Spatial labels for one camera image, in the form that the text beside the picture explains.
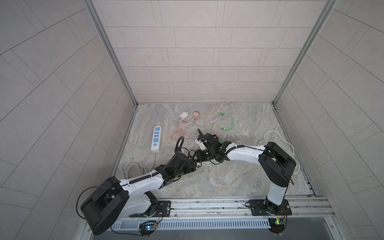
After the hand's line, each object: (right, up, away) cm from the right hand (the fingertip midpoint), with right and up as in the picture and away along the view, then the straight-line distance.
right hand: (193, 160), depth 84 cm
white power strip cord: (+57, +10, +8) cm, 59 cm away
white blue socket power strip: (-24, +7, +7) cm, 26 cm away
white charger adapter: (-8, +26, +23) cm, 36 cm away
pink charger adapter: (+1, +27, +24) cm, 36 cm away
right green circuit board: (+39, -25, -16) cm, 49 cm away
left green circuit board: (-19, -23, -20) cm, 36 cm away
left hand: (+2, -2, 0) cm, 3 cm away
